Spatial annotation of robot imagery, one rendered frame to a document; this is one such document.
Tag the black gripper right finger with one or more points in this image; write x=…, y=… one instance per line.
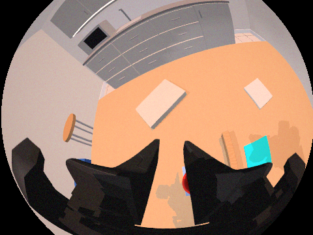
x=212, y=183

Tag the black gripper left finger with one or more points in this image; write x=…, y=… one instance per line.
x=130, y=181

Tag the dark red cup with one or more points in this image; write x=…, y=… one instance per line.
x=185, y=184

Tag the pale pink flat square pad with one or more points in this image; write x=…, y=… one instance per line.
x=258, y=92

